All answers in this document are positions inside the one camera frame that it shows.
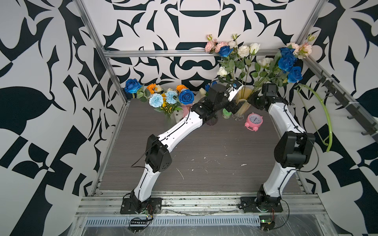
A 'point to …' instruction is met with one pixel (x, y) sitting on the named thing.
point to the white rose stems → (242, 68)
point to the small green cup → (226, 114)
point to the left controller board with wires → (137, 224)
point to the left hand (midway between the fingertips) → (236, 90)
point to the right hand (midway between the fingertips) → (250, 96)
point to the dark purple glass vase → (212, 121)
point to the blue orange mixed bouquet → (168, 101)
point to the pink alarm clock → (253, 121)
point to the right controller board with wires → (267, 221)
